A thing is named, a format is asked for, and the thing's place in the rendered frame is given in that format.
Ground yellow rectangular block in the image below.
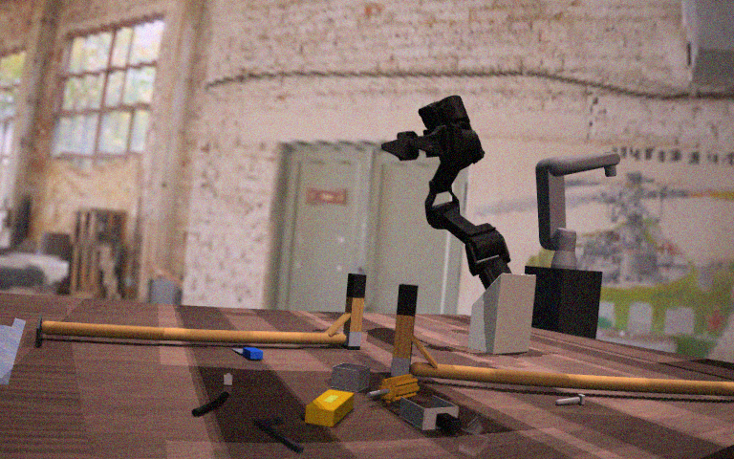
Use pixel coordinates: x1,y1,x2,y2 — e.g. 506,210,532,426
305,390,354,426

